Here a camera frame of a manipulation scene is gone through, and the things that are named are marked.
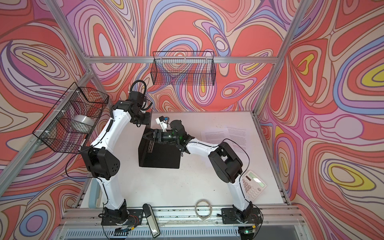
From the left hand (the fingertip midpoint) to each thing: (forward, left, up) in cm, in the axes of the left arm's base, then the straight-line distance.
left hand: (147, 119), depth 88 cm
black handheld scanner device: (-47, -7, -16) cm, 50 cm away
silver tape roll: (-9, +28, +10) cm, 31 cm away
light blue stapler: (-37, +25, -17) cm, 48 cm away
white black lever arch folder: (-10, 0, -23) cm, 25 cm away
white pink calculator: (-33, -61, -20) cm, 72 cm away
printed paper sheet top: (+1, -44, -21) cm, 48 cm away
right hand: (-15, -3, -1) cm, 15 cm away
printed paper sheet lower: (+1, -59, -21) cm, 63 cm away
